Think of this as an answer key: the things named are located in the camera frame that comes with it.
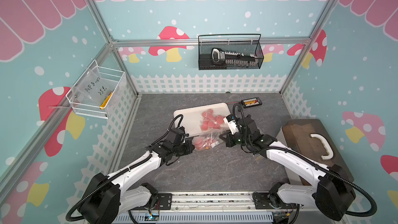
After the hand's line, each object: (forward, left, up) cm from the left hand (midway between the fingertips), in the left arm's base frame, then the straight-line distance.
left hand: (194, 149), depth 83 cm
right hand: (+4, -13, +7) cm, 16 cm away
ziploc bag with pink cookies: (+5, -8, +4) cm, 10 cm away
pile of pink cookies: (+24, -9, -6) cm, 26 cm away
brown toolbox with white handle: (+2, -56, +12) cm, 58 cm away
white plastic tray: (+28, +4, -9) cm, 30 cm away
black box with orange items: (+40, -39, -6) cm, 56 cm away
